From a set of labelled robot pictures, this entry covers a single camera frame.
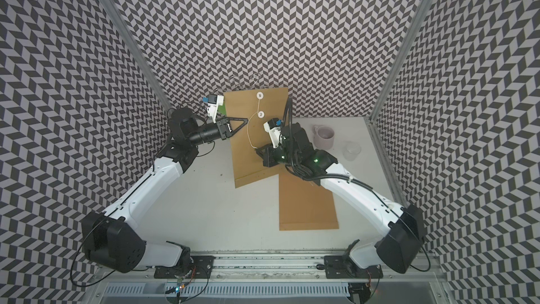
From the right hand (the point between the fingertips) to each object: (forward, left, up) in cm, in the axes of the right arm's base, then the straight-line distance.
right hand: (259, 155), depth 71 cm
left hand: (+6, +3, +9) cm, 11 cm away
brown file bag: (-2, +4, -3) cm, 6 cm away
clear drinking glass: (+17, -40, -21) cm, 49 cm away
